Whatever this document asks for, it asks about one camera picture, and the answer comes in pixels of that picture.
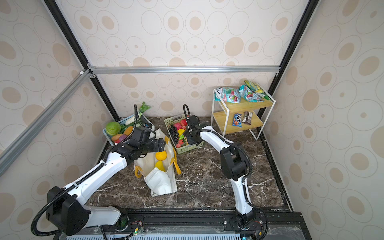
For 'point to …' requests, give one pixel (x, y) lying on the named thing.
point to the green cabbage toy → (113, 128)
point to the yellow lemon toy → (181, 131)
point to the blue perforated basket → (123, 122)
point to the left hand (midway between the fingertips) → (163, 140)
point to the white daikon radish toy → (143, 108)
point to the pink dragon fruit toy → (178, 126)
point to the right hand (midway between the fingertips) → (192, 139)
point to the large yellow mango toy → (159, 164)
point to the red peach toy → (178, 145)
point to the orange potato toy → (128, 130)
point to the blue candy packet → (237, 120)
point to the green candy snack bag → (229, 94)
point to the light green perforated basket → (180, 150)
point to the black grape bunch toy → (174, 132)
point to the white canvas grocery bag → (160, 183)
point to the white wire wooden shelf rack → (232, 117)
